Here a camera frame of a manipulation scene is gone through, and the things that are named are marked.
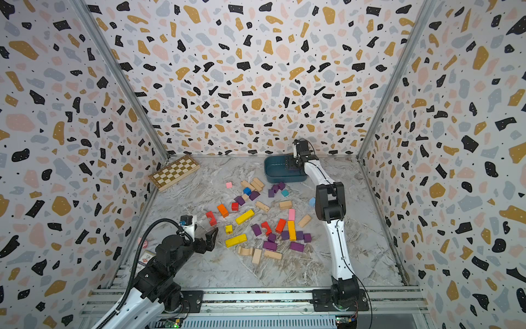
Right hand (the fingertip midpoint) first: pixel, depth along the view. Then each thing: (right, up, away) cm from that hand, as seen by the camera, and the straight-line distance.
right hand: (294, 159), depth 112 cm
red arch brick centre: (-15, -31, -19) cm, 40 cm away
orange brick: (-35, -25, -15) cm, 46 cm away
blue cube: (-25, -16, -8) cm, 31 cm away
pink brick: (-3, -27, -15) cm, 31 cm away
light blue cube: (+8, -22, -12) cm, 26 cm away
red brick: (-8, -31, -19) cm, 38 cm away
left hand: (-36, -29, -33) cm, 56 cm away
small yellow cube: (-31, -32, -22) cm, 50 cm away
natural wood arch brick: (-23, -40, -27) cm, 53 cm away
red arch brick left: (-39, -30, -18) cm, 52 cm away
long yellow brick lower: (-27, -36, -24) cm, 51 cm away
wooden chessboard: (-65, -7, -2) cm, 65 cm away
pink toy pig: (-46, -26, -58) cm, 79 cm away
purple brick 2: (-12, -39, -25) cm, 47 cm away
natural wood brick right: (+3, -30, -17) cm, 35 cm away
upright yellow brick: (-3, -33, -20) cm, 39 cm away
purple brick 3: (-19, -33, -20) cm, 43 cm away
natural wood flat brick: (-11, -42, -27) cm, 51 cm away
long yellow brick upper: (-25, -28, -15) cm, 40 cm away
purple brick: (-1, -39, -24) cm, 46 cm away
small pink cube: (-35, -14, -3) cm, 38 cm away
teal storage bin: (-10, -7, +4) cm, 12 cm away
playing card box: (-63, -42, -29) cm, 81 cm away
